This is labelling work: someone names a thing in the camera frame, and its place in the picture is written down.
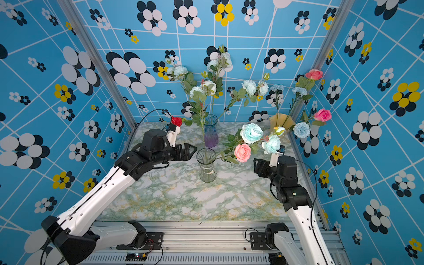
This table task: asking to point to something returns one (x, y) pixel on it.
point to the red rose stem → (176, 121)
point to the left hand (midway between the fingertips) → (192, 146)
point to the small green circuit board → (136, 256)
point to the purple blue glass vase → (211, 135)
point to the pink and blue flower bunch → (300, 121)
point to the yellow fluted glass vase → (281, 120)
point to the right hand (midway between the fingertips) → (263, 160)
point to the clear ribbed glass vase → (207, 157)
